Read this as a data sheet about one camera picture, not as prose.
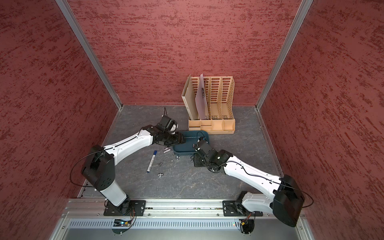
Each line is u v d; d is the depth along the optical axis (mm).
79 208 755
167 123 696
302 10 720
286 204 385
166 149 945
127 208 680
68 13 725
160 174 850
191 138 1031
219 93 1136
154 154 934
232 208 736
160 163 887
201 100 1136
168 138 736
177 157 901
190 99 947
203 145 596
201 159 605
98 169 449
